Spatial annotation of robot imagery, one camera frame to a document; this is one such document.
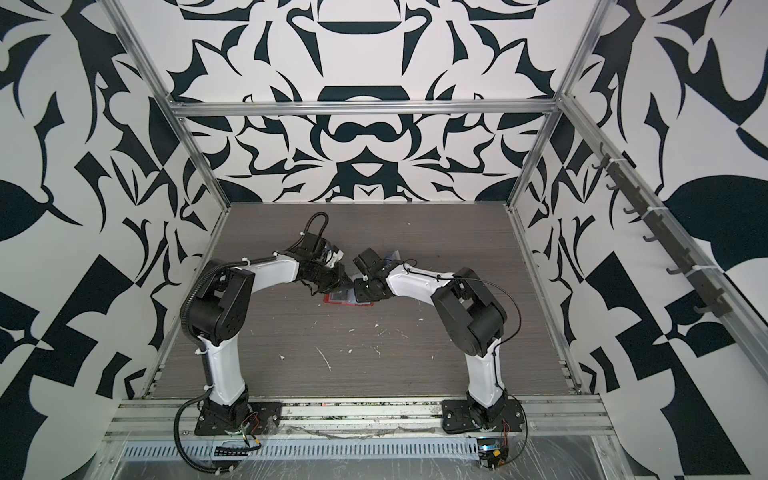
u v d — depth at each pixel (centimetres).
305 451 65
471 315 50
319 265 87
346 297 94
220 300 54
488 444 72
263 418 73
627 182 64
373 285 69
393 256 100
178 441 68
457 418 74
